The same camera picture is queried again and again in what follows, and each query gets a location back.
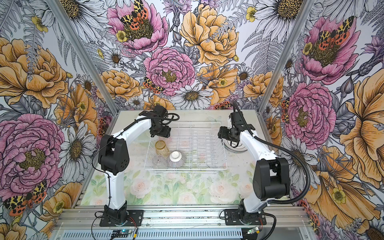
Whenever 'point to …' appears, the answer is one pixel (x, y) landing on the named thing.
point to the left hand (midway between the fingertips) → (162, 137)
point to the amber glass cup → (161, 148)
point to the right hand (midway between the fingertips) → (223, 138)
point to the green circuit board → (120, 233)
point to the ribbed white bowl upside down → (175, 159)
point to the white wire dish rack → (202, 144)
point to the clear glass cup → (159, 162)
